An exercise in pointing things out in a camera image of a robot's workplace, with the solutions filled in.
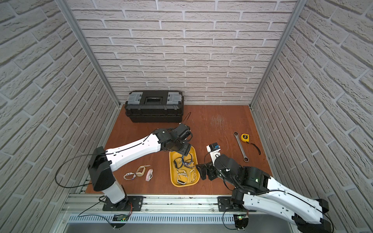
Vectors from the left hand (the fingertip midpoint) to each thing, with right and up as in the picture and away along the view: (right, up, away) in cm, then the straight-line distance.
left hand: (188, 147), depth 80 cm
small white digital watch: (-31, -18, +2) cm, 36 cm away
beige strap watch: (-4, -15, +2) cm, 16 cm away
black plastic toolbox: (-23, +24, +15) cm, 36 cm away
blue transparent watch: (-1, -11, +4) cm, 11 cm away
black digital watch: (-8, -11, +6) cm, 15 cm away
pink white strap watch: (-22, -17, +2) cm, 28 cm away
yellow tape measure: (+39, +3, +18) cm, 43 cm away
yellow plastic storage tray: (+3, -16, +4) cm, 17 cm away
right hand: (+9, -5, -12) cm, 16 cm away
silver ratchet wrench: (+37, -10, +10) cm, 39 cm away
